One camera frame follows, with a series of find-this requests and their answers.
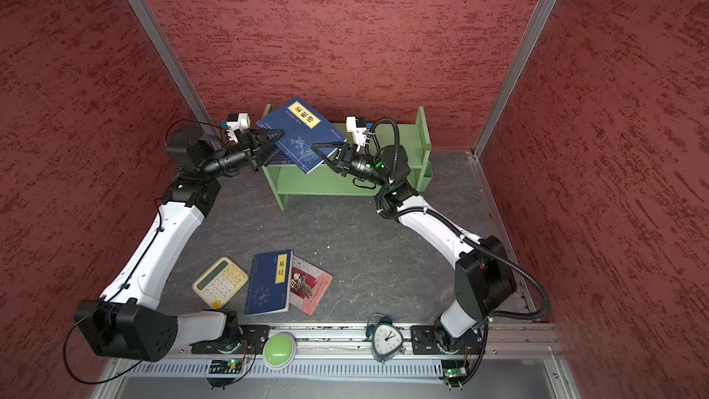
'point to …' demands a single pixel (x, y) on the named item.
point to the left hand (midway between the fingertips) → (285, 142)
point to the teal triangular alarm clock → (387, 338)
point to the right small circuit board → (454, 372)
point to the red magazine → (308, 284)
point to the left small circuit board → (222, 372)
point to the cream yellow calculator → (221, 283)
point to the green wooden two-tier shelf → (286, 180)
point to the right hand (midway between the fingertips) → (310, 153)
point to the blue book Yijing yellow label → (270, 282)
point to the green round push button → (280, 350)
